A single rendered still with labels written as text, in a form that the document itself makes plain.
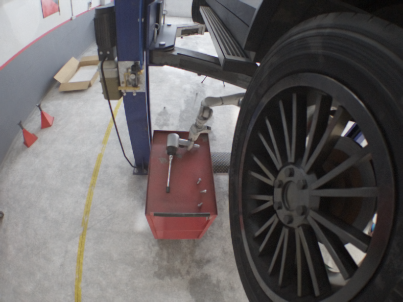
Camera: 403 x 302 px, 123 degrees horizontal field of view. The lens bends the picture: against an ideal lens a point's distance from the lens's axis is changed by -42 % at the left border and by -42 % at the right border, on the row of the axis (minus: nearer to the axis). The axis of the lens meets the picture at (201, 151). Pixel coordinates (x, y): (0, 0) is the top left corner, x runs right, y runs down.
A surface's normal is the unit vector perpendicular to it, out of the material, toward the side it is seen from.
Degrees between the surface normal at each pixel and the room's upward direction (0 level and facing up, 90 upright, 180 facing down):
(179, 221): 0
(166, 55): 90
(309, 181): 52
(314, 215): 92
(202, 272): 0
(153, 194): 0
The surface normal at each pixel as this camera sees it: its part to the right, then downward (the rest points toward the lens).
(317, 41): -0.98, -0.10
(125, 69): 0.07, 0.79
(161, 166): 0.15, -0.62
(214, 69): -0.33, 0.71
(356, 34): -0.91, -0.25
